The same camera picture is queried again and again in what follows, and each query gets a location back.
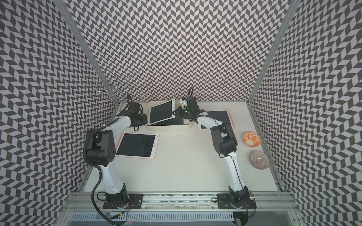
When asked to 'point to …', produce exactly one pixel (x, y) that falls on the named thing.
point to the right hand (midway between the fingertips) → (172, 113)
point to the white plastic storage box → (187, 125)
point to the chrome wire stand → (114, 90)
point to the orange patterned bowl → (251, 139)
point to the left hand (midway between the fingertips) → (145, 121)
